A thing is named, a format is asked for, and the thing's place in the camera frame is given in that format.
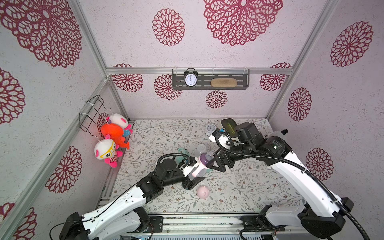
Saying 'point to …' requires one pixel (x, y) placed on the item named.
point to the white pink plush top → (119, 120)
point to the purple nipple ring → (205, 157)
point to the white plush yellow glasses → (105, 148)
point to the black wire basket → (89, 112)
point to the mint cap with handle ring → (179, 159)
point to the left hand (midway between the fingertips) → (199, 171)
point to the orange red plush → (115, 132)
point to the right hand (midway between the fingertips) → (210, 158)
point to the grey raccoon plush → (281, 134)
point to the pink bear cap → (203, 192)
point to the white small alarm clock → (210, 128)
